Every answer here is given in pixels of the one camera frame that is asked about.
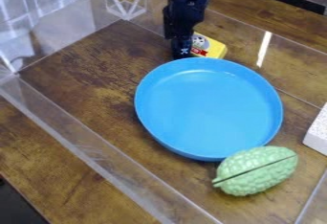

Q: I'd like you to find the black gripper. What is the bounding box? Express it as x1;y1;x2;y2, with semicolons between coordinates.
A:
163;0;209;59

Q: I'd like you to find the blue round tray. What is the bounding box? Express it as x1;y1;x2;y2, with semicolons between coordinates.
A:
134;57;283;162

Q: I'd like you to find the green bitter gourd toy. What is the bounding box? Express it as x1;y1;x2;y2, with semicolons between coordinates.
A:
213;146;298;196

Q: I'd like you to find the white speckled sponge block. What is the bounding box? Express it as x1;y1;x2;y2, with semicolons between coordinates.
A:
303;102;327;156

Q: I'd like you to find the white patterned cloth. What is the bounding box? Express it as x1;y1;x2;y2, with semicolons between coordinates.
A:
0;0;130;44

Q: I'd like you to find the clear acrylic enclosure wall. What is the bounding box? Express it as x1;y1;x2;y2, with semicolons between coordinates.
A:
0;0;327;224

